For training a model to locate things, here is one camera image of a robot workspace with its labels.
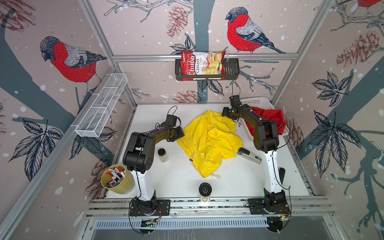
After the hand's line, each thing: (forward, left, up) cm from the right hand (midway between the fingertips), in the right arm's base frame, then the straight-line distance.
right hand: (224, 115), depth 110 cm
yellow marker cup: (-51, +58, +9) cm, 78 cm away
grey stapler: (-31, -12, 0) cm, 33 cm away
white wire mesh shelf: (-17, +70, +30) cm, 78 cm away
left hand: (-19, +30, +1) cm, 35 cm away
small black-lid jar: (-36, +38, +7) cm, 53 cm away
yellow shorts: (-21, +12, -1) cm, 24 cm away
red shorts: (-7, -33, +8) cm, 34 cm away
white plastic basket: (-14, -12, -2) cm, 19 cm away
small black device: (-40, -30, -3) cm, 50 cm away
